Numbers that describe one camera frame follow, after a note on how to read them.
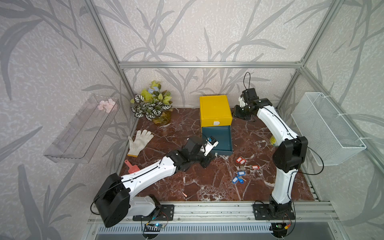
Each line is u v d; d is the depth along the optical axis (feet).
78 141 2.19
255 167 2.92
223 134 3.40
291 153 1.67
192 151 1.96
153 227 2.37
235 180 2.77
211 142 2.23
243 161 2.99
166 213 2.39
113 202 1.31
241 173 2.85
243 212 2.47
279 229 2.34
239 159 3.05
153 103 2.84
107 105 2.53
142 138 3.34
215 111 2.93
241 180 2.77
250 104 2.17
